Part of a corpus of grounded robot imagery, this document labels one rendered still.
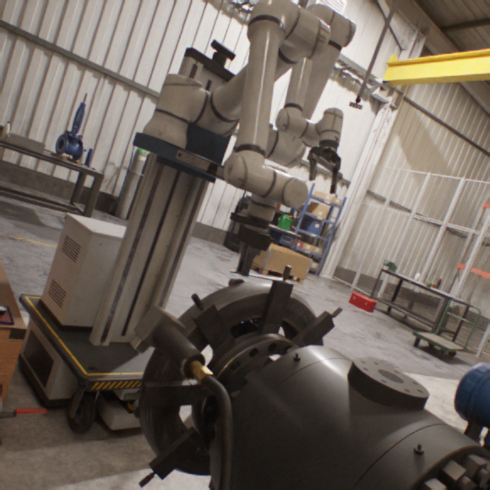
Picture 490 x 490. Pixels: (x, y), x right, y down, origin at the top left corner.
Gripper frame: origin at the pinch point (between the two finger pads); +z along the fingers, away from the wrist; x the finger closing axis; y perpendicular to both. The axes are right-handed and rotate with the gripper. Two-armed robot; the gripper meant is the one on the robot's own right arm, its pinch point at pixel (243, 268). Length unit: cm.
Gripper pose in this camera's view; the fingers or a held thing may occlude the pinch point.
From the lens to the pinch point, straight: 145.6
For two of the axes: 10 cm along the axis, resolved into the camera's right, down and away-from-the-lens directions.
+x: -4.4, -2.8, 8.5
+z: -2.8, 9.4, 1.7
